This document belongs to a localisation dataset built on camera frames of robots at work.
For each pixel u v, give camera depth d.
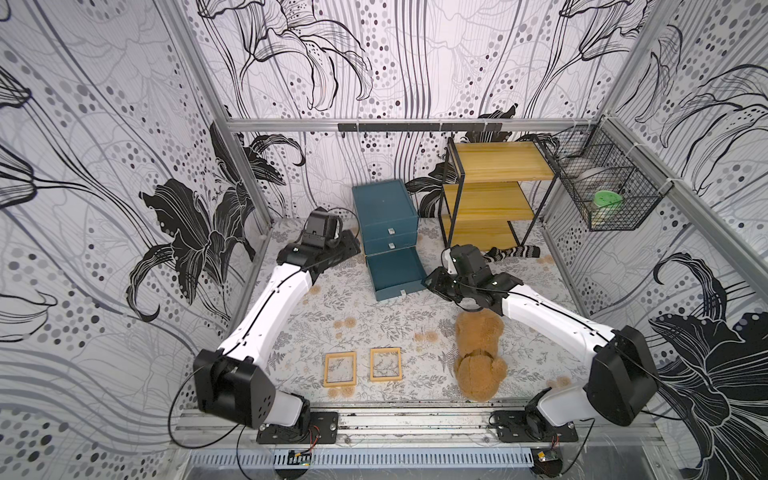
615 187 0.80
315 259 0.54
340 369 0.83
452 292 0.70
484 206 1.01
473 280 0.62
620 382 0.41
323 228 0.58
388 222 0.94
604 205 0.71
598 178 0.78
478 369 0.74
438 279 0.72
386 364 0.84
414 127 0.91
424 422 0.75
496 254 1.06
